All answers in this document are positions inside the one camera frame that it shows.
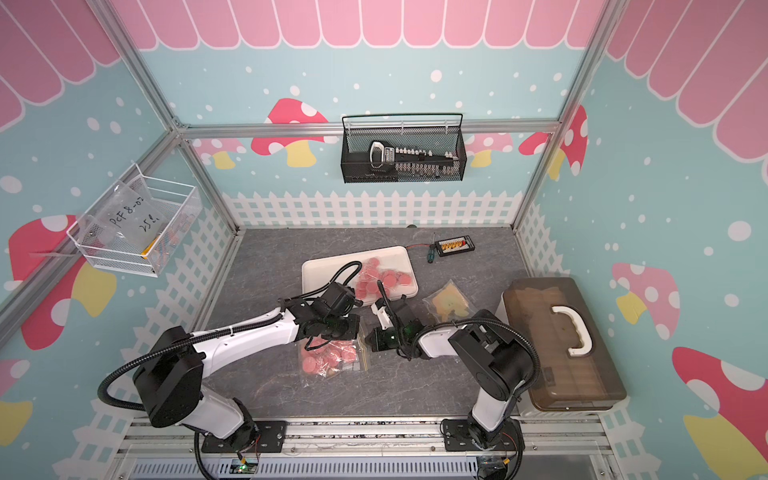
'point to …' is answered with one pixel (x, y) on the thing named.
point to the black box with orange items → (454, 245)
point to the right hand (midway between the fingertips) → (365, 340)
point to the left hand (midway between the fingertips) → (357, 335)
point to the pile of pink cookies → (372, 274)
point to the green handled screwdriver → (431, 255)
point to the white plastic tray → (393, 267)
